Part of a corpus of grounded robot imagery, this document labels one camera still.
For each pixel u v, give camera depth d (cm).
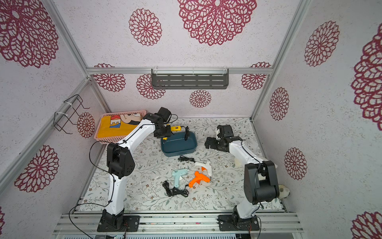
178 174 90
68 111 78
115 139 103
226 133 72
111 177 59
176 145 103
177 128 95
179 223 75
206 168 92
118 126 106
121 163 56
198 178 88
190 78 94
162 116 76
